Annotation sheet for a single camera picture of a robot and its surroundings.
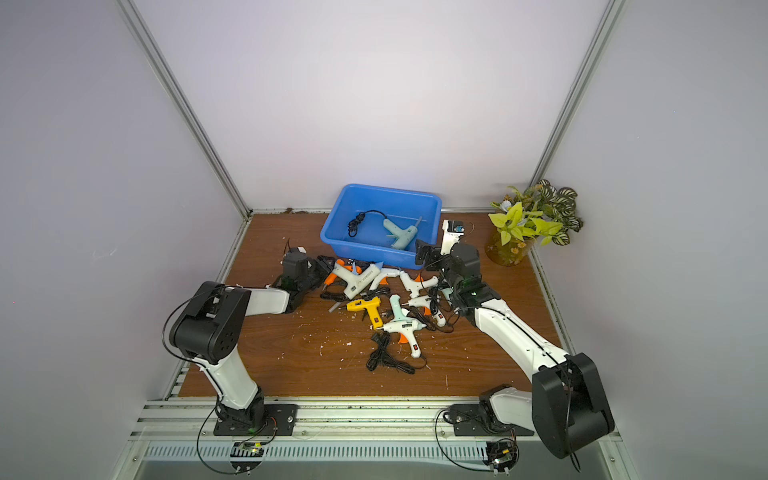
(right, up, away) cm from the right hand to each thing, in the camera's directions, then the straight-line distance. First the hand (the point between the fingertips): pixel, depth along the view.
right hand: (432, 235), depth 80 cm
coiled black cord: (-14, -34, +1) cm, 37 cm away
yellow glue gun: (-18, -22, +12) cm, 31 cm away
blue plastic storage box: (-16, +4, +34) cm, 38 cm away
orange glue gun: (-31, -14, +17) cm, 38 cm away
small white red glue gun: (0, -23, +10) cm, 25 cm away
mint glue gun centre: (-9, -25, +9) cm, 28 cm away
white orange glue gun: (-4, -17, +15) cm, 23 cm away
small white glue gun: (-15, -14, +18) cm, 27 cm away
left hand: (-30, -8, +17) cm, 36 cm away
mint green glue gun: (-7, 0, +28) cm, 29 cm away
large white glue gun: (-23, -15, +14) cm, 31 cm away
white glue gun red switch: (-7, -28, +5) cm, 29 cm away
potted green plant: (+36, +7, +12) cm, 38 cm away
